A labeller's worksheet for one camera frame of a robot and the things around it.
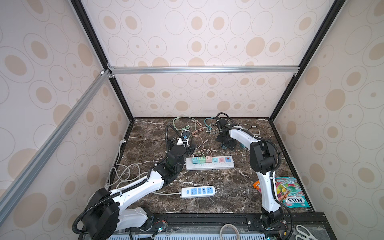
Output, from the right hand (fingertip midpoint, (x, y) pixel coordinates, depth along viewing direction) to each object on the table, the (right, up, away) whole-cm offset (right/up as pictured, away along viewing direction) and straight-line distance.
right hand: (223, 142), depth 104 cm
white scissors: (+34, -42, -34) cm, 64 cm away
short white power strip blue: (-18, -25, -22) cm, 38 cm away
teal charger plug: (-19, -9, -14) cm, 26 cm away
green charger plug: (-15, -9, -14) cm, 23 cm away
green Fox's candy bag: (+32, -26, -23) cm, 47 cm away
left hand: (-24, +6, -27) cm, 37 cm away
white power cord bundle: (-65, -17, -14) cm, 68 cm away
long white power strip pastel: (-11, -11, -12) cm, 20 cm away
